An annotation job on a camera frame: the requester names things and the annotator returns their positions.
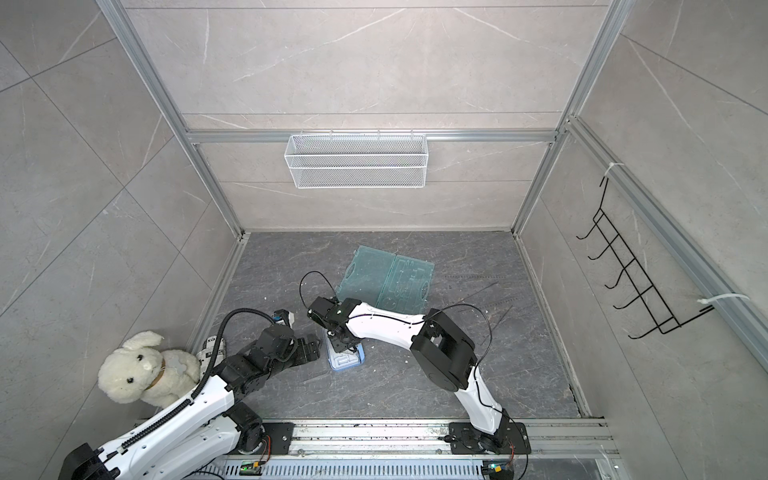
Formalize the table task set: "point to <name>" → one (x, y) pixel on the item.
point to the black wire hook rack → (664, 319)
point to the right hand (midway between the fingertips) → (349, 339)
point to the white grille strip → (367, 469)
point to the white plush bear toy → (140, 371)
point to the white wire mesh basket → (357, 161)
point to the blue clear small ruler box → (347, 358)
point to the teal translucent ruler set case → (386, 280)
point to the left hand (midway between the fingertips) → (312, 339)
